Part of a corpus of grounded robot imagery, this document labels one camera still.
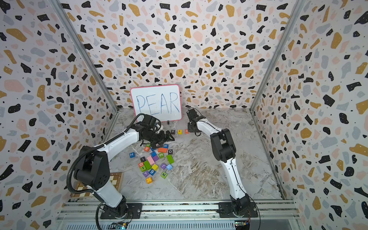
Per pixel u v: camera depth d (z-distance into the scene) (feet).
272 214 2.44
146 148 3.18
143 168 2.87
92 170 1.50
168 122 3.68
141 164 2.94
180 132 3.48
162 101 3.48
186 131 3.49
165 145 3.20
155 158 3.09
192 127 3.11
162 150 3.17
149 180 2.73
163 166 2.92
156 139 2.55
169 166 2.91
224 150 2.02
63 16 2.35
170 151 3.11
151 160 3.01
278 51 2.88
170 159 3.03
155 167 2.87
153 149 3.20
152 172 2.82
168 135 2.68
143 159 3.02
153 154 3.12
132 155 3.04
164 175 2.77
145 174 2.81
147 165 2.93
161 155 3.08
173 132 3.51
